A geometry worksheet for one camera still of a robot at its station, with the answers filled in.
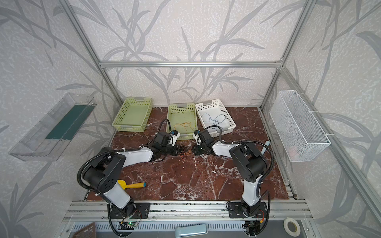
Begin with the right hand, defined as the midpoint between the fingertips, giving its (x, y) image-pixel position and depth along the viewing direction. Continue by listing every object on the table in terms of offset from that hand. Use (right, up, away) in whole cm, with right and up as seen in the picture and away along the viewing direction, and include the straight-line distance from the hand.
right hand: (194, 145), depth 96 cm
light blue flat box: (0, -32, -32) cm, 45 cm away
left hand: (-6, +1, -4) cm, 7 cm away
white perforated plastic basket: (+16, +21, +16) cm, 31 cm away
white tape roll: (+48, -35, -27) cm, 65 cm away
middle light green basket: (-10, +18, +18) cm, 27 cm away
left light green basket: (-50, +20, +22) cm, 58 cm away
